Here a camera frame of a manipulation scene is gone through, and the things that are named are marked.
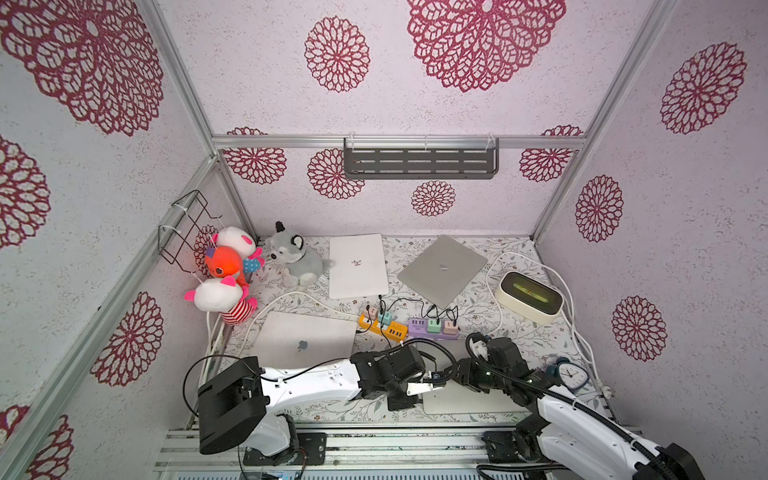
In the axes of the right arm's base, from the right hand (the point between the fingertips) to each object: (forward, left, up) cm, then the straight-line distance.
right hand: (445, 372), depth 82 cm
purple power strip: (+13, +1, 0) cm, 13 cm away
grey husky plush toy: (+32, +45, +6) cm, 56 cm away
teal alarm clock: (+1, -34, -1) cm, 34 cm away
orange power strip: (+13, +14, -2) cm, 19 cm away
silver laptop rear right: (+39, -3, -4) cm, 40 cm away
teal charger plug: (+15, +16, +3) cm, 22 cm away
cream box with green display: (+25, -30, -1) cm, 39 cm away
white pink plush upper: (+36, +65, +16) cm, 76 cm away
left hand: (-5, +9, 0) cm, 11 cm away
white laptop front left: (+10, +43, -3) cm, 45 cm away
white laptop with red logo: (+39, +27, -3) cm, 47 cm away
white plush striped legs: (+13, +59, +17) cm, 63 cm away
